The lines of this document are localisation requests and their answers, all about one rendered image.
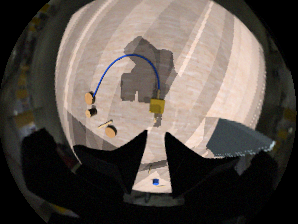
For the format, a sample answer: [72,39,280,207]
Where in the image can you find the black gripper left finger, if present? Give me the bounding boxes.
[72,131,148,196]

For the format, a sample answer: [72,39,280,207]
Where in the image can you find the yellow block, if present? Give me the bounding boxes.
[149,97,165,115]

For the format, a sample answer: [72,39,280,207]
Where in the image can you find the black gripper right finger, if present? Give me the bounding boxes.
[165,132,241,200]

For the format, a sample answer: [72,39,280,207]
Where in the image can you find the small blue block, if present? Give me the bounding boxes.
[153,179,160,185]

